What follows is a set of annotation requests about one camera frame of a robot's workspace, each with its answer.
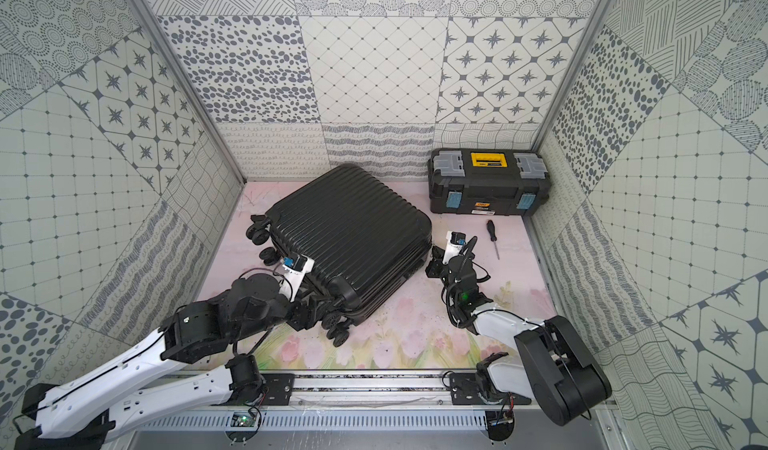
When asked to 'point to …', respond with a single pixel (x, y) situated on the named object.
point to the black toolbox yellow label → (488, 181)
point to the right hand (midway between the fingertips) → (435, 251)
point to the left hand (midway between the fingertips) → (327, 298)
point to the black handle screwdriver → (491, 228)
